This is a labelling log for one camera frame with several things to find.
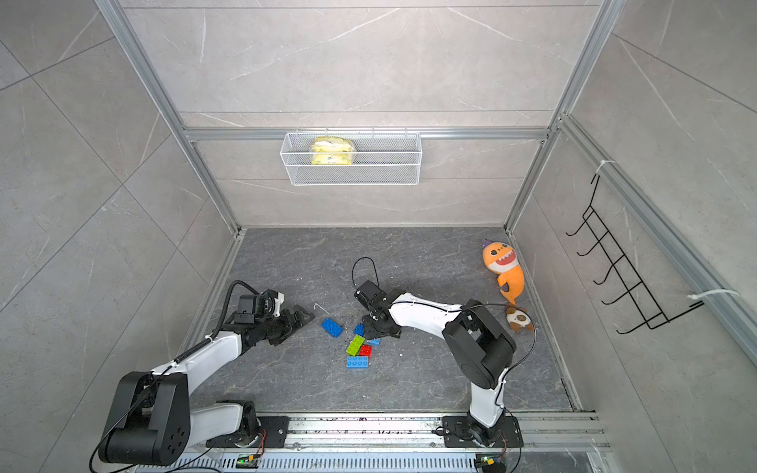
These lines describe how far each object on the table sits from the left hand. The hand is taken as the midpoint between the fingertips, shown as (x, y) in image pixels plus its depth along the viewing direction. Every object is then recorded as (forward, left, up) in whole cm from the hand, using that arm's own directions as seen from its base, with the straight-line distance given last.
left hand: (306, 318), depth 89 cm
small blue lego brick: (-3, -16, -4) cm, 17 cm away
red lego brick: (-10, -18, -3) cm, 21 cm away
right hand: (-3, -21, -4) cm, 22 cm away
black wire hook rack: (-10, -81, +25) cm, 85 cm away
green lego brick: (-7, -15, -4) cm, 17 cm away
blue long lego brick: (-13, -16, -4) cm, 21 cm away
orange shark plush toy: (+20, -66, +2) cm, 69 cm away
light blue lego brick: (-7, -21, -4) cm, 23 cm away
